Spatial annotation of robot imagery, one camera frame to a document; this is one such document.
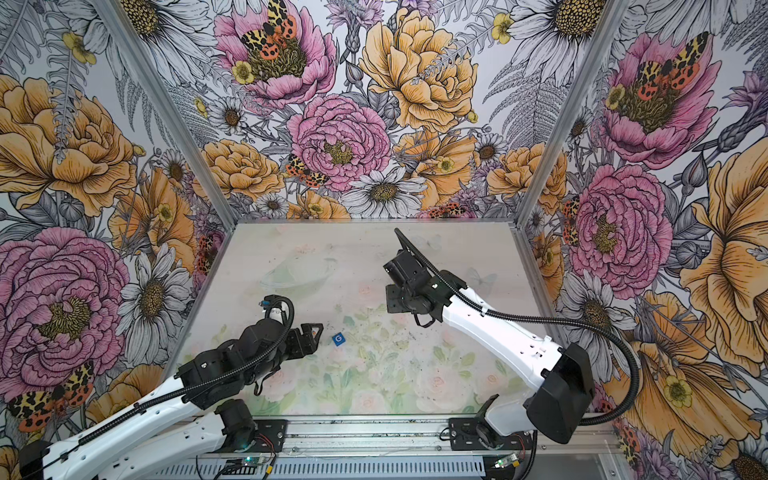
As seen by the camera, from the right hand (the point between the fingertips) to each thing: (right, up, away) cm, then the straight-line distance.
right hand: (400, 307), depth 78 cm
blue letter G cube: (-18, -12, +12) cm, 24 cm away
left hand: (-23, -7, -3) cm, 24 cm away
